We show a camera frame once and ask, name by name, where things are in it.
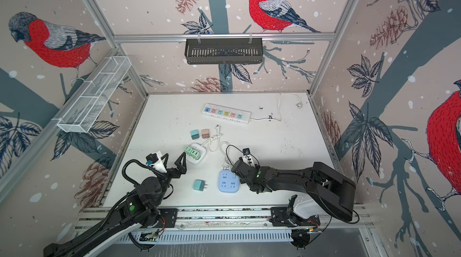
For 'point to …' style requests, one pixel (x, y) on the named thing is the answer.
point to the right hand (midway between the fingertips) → (243, 172)
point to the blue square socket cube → (228, 182)
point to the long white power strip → (226, 112)
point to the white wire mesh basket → (89, 101)
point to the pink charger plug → (205, 133)
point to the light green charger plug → (195, 154)
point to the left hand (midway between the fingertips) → (176, 155)
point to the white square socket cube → (200, 149)
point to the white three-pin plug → (299, 105)
